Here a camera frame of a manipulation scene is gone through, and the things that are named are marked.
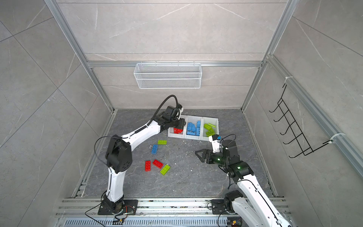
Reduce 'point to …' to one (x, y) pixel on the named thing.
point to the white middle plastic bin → (194, 119)
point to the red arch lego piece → (177, 130)
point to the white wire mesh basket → (168, 75)
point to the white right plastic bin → (205, 120)
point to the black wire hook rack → (298, 137)
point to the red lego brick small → (158, 164)
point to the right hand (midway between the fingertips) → (200, 152)
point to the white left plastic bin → (171, 134)
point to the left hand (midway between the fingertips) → (183, 119)
